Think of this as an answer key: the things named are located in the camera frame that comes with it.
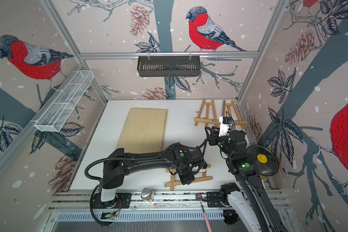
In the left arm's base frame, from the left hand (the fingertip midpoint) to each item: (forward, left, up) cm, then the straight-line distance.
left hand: (191, 180), depth 73 cm
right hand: (+21, -9, +19) cm, 30 cm away
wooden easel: (+41, -14, -4) cm, 43 cm away
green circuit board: (-14, +42, -9) cm, 45 cm away
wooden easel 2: (0, +10, -4) cm, 11 cm away
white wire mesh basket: (+28, +69, +23) cm, 78 cm away
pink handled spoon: (-6, -5, -10) cm, 12 cm away
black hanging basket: (+73, +14, +19) cm, 77 cm away
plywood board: (+33, +31, -6) cm, 46 cm away
